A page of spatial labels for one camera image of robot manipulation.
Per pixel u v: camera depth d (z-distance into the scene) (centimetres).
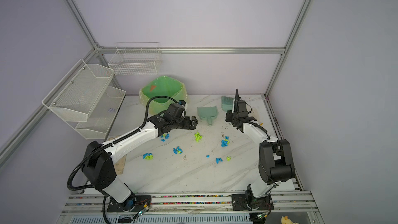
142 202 73
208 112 111
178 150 91
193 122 75
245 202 73
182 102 76
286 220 66
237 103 71
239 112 72
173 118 64
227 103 97
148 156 88
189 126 75
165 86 102
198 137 95
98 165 44
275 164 46
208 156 89
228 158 88
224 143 94
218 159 88
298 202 76
